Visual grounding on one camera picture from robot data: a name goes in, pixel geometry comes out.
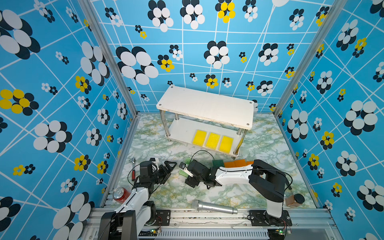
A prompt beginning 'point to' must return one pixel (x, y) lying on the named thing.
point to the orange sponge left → (229, 164)
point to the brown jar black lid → (294, 200)
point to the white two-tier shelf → (211, 121)
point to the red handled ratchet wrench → (133, 171)
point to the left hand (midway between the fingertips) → (174, 167)
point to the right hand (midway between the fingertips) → (190, 171)
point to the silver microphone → (198, 205)
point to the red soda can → (120, 195)
